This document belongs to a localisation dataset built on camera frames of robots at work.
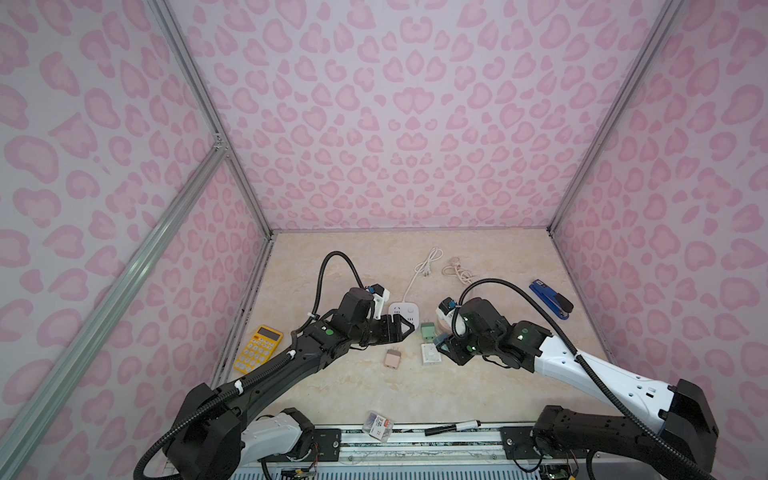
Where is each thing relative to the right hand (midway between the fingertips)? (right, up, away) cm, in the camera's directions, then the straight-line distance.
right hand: (442, 342), depth 76 cm
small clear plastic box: (-16, -21, -2) cm, 26 cm away
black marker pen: (+7, -20, -1) cm, 22 cm away
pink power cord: (+9, +17, +28) cm, 33 cm away
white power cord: (-2, +18, +30) cm, 35 cm away
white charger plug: (-2, -6, +9) cm, 11 cm away
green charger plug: (-2, 0, +11) cm, 11 cm away
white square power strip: (-7, +4, +19) cm, 21 cm away
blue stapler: (+40, +7, +20) cm, 46 cm away
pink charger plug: (-13, -8, +10) cm, 18 cm away
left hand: (-8, +3, -1) cm, 8 cm away
